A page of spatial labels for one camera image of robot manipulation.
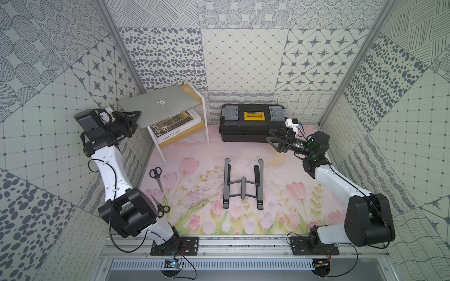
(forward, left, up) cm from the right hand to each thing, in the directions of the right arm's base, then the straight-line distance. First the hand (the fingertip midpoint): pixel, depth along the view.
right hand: (267, 136), depth 73 cm
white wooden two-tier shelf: (+35, +41, +2) cm, 54 cm away
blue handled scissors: (-2, +58, -30) cm, 66 cm away
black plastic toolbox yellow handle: (+24, +5, -14) cm, 28 cm away
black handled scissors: (-21, +50, -31) cm, 62 cm away
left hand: (+6, +55, +10) cm, 56 cm away
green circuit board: (-42, +39, -31) cm, 65 cm away
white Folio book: (+18, +46, -10) cm, 51 cm away
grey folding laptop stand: (-8, +2, -25) cm, 27 cm away
